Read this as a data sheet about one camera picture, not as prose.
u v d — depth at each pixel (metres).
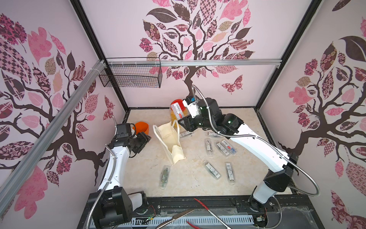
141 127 1.01
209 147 0.95
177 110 0.66
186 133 1.03
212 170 0.85
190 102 0.57
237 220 0.77
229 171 0.84
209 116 0.49
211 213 0.71
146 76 0.81
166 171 0.85
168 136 1.01
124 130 0.62
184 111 0.67
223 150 0.94
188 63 0.95
